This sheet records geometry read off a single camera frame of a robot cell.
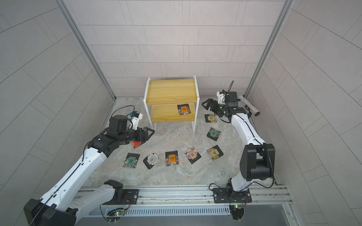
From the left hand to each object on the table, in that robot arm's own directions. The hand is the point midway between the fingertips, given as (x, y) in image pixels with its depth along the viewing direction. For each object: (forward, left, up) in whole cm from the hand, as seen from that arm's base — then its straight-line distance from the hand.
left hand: (152, 130), depth 74 cm
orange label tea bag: (+18, -16, -4) cm, 25 cm away
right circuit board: (-33, -43, -19) cm, 58 cm away
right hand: (+17, -30, +2) cm, 35 cm away
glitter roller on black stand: (+14, -56, +3) cm, 58 cm away
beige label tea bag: (+22, -36, -18) cm, 46 cm away
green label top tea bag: (-9, +15, -19) cm, 26 cm away
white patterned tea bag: (-9, +3, -19) cm, 21 cm away
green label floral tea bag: (+9, -37, -18) cm, 42 cm away
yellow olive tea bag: (-4, -36, -19) cm, 41 cm away
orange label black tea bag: (-7, -9, -19) cm, 23 cm away
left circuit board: (-35, +15, -18) cm, 42 cm away
